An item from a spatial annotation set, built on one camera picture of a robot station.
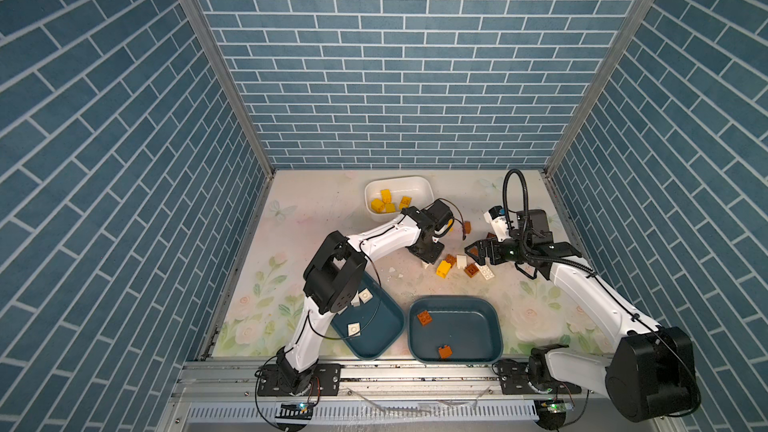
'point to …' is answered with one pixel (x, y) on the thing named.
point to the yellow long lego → (450, 222)
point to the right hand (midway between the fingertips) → (477, 243)
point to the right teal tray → (469, 324)
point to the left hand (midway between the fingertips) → (430, 255)
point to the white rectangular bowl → (420, 188)
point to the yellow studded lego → (406, 200)
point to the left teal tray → (375, 328)
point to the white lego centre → (461, 261)
